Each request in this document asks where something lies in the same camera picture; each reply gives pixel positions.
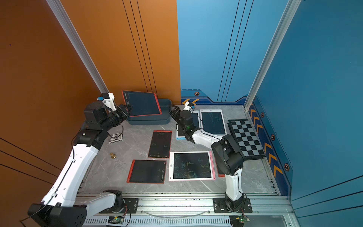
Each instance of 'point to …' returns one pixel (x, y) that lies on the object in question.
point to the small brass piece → (113, 156)
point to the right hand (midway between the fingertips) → (170, 107)
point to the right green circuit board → (238, 221)
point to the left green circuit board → (116, 220)
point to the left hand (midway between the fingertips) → (134, 103)
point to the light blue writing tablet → (179, 133)
